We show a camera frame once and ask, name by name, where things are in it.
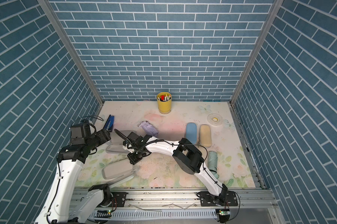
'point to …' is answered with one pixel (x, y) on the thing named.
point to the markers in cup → (164, 98)
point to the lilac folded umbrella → (149, 129)
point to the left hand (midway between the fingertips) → (108, 134)
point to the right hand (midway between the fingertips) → (131, 162)
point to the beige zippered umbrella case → (205, 136)
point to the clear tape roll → (214, 119)
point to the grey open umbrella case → (116, 145)
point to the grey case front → (118, 172)
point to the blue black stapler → (109, 124)
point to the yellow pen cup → (164, 101)
